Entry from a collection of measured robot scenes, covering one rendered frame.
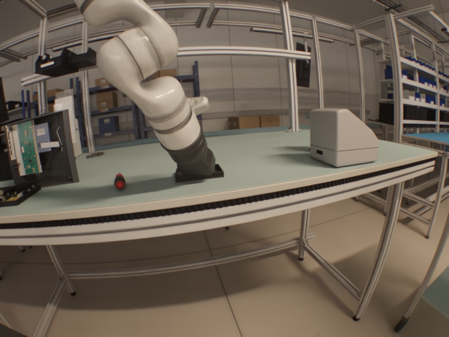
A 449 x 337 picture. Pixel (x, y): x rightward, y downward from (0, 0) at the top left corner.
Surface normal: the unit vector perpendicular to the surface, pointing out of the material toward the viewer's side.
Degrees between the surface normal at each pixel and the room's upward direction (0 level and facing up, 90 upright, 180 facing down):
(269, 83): 90
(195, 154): 122
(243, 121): 90
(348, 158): 90
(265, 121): 90
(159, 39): 101
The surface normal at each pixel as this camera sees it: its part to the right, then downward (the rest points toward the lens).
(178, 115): 0.69, 0.54
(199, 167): -0.11, 0.84
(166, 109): 0.45, 0.66
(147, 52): 0.54, 0.45
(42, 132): 0.29, 0.22
